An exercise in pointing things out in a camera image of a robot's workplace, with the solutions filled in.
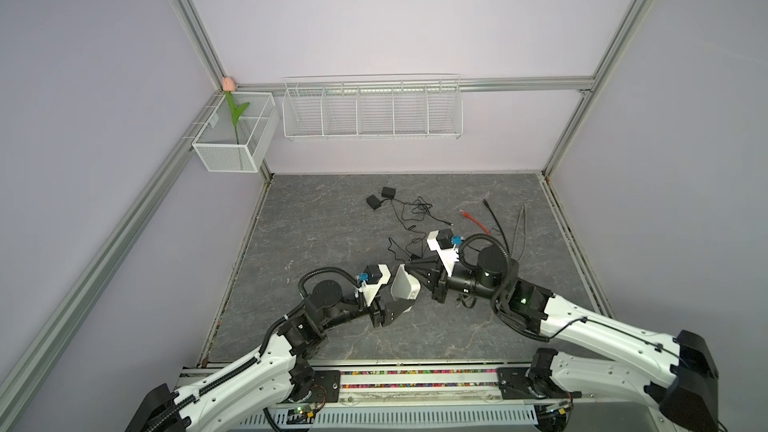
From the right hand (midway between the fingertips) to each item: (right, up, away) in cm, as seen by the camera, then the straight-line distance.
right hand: (406, 269), depth 65 cm
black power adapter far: (-5, +19, +49) cm, 53 cm away
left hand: (0, -6, +4) cm, 7 cm away
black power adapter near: (-11, +15, +46) cm, 50 cm away
